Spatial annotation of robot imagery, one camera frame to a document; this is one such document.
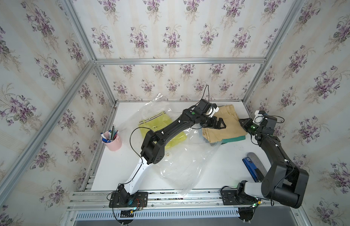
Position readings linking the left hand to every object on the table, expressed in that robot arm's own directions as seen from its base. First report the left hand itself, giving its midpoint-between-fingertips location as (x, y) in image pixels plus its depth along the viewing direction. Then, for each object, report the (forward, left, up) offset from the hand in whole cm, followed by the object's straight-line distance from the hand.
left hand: (219, 126), depth 82 cm
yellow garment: (+12, +39, -13) cm, 43 cm away
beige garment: (+2, -11, -5) cm, 13 cm away
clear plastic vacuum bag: (-14, +19, -17) cm, 29 cm away
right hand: (+5, -15, 0) cm, 16 cm away
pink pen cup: (-5, +66, -15) cm, 68 cm away
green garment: (-4, -10, -8) cm, 13 cm away
